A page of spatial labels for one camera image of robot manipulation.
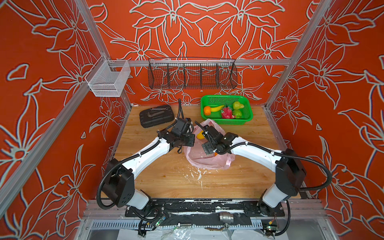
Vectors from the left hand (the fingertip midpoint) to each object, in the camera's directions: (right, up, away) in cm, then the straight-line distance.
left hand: (193, 137), depth 82 cm
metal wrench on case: (-32, +14, +21) cm, 40 cm away
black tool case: (-29, +12, +21) cm, 38 cm away
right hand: (+9, -4, +3) cm, 11 cm away
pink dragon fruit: (+25, +15, +22) cm, 36 cm away
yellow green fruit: (+34, +21, +28) cm, 49 cm away
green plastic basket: (+20, +26, +38) cm, 50 cm away
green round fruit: (+33, +15, +24) cm, 44 cm away
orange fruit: (+11, +17, +27) cm, 34 cm away
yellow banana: (+19, +19, +31) cm, 41 cm away
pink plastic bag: (+2, -12, +10) cm, 16 cm away
